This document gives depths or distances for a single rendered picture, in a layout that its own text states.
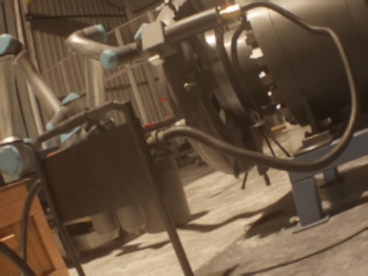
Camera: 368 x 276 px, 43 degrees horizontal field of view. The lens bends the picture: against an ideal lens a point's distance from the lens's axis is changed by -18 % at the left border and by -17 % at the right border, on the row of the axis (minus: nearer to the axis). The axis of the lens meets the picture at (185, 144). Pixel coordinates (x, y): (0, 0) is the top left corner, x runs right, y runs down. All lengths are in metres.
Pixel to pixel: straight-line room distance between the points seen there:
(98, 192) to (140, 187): 0.13
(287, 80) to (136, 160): 0.67
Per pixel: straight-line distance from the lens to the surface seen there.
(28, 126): 2.99
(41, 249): 1.85
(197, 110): 1.81
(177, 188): 2.85
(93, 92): 2.92
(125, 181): 1.39
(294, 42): 1.79
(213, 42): 1.96
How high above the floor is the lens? 0.41
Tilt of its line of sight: level
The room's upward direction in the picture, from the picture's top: 19 degrees counter-clockwise
